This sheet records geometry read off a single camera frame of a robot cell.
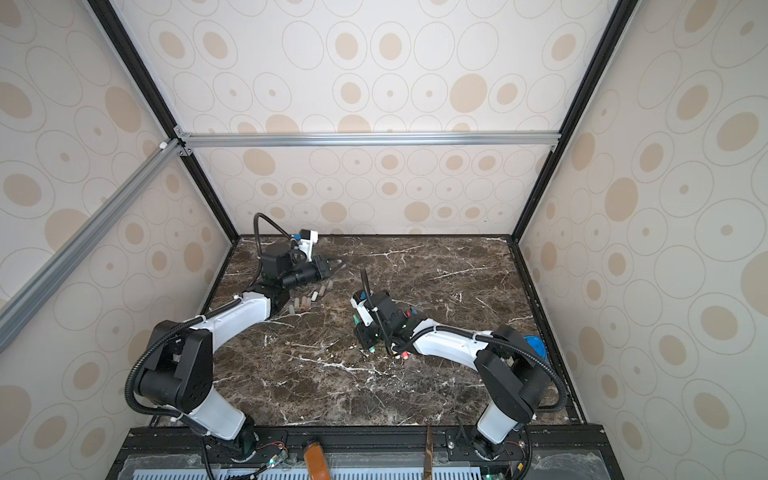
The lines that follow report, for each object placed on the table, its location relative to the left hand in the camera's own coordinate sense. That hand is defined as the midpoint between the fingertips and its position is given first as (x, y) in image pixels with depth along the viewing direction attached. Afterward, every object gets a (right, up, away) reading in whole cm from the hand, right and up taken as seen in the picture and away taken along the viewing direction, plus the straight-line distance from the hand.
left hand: (352, 259), depth 81 cm
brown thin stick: (+20, -48, -10) cm, 53 cm away
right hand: (+4, -20, +6) cm, 21 cm away
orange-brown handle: (-7, -48, -12) cm, 50 cm away
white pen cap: (-16, -12, +21) cm, 29 cm away
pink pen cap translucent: (-18, -15, +18) cm, 30 cm away
